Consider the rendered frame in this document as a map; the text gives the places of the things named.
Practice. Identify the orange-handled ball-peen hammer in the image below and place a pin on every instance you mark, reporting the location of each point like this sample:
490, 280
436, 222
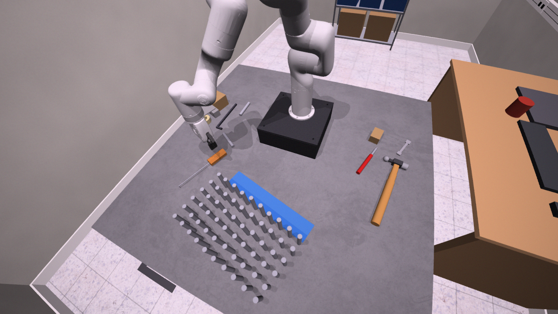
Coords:
384, 198

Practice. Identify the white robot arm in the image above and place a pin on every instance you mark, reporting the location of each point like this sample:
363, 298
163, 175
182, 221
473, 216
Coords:
312, 45

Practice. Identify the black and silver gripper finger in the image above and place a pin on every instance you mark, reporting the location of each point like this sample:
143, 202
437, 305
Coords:
212, 144

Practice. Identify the red-handled screwdriver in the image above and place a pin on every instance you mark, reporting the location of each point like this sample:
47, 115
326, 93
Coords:
366, 162

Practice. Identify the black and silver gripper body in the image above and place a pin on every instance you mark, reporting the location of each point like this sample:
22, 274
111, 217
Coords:
200, 128

